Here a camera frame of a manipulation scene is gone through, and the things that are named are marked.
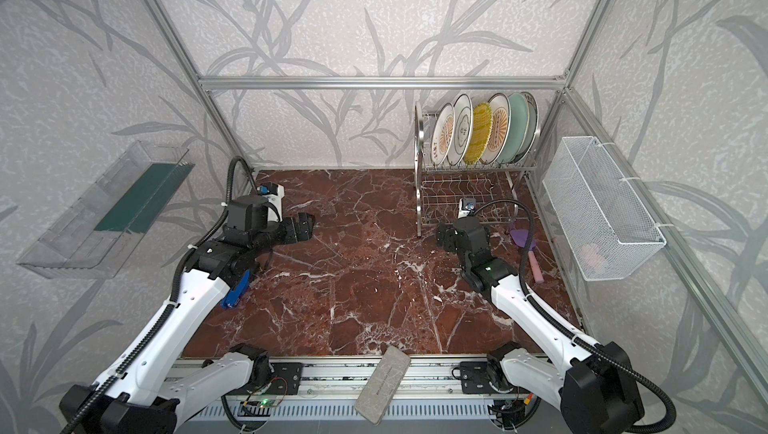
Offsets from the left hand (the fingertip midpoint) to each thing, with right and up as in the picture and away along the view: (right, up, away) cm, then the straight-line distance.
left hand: (304, 210), depth 76 cm
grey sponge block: (+21, -41, -5) cm, 47 cm away
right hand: (+41, -2, +8) cm, 42 cm away
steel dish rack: (+59, +6, +35) cm, 69 cm away
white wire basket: (+68, -3, -13) cm, 69 cm away
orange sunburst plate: (+37, +22, +12) cm, 45 cm away
